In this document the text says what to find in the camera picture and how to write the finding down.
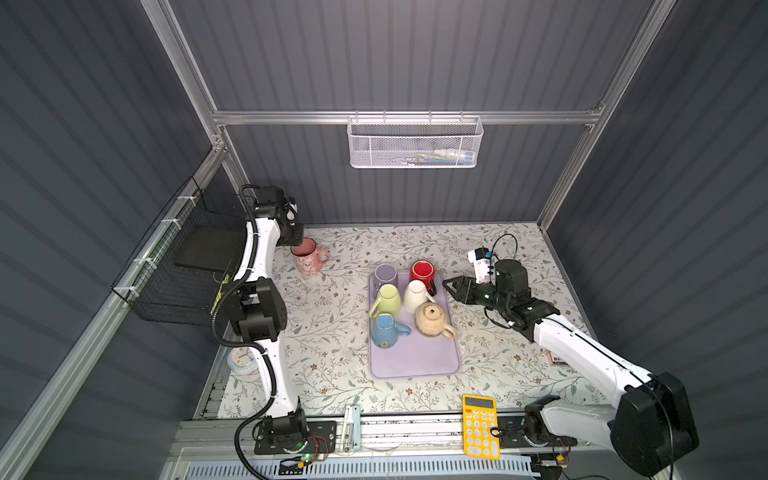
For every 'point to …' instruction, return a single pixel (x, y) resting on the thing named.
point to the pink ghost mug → (308, 258)
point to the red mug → (424, 270)
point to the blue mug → (386, 330)
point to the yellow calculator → (479, 415)
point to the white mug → (416, 294)
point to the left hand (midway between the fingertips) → (292, 237)
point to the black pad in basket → (213, 247)
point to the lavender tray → (418, 355)
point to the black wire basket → (175, 272)
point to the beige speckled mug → (430, 321)
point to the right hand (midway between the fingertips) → (451, 285)
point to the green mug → (389, 302)
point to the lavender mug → (385, 273)
